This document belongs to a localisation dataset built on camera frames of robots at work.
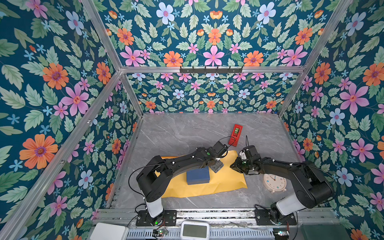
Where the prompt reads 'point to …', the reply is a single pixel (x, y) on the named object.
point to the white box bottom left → (103, 231)
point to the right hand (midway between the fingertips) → (230, 165)
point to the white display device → (195, 230)
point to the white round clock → (273, 183)
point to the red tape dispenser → (235, 135)
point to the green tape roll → (236, 130)
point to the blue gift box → (200, 176)
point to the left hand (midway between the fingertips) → (217, 158)
